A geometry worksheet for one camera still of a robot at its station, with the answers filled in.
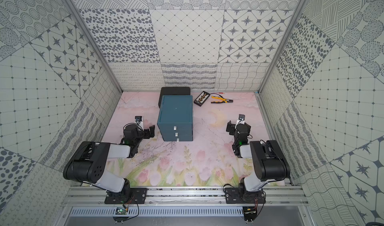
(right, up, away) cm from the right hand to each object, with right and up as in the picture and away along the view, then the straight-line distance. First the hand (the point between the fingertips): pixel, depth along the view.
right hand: (238, 123), depth 95 cm
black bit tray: (-23, +17, +20) cm, 35 cm away
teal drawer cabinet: (-38, +5, -16) cm, 42 cm away
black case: (-46, +23, +24) cm, 57 cm away
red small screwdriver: (-7, +22, +26) cm, 35 cm away
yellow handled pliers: (-4, +16, +20) cm, 26 cm away
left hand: (-60, 0, 0) cm, 60 cm away
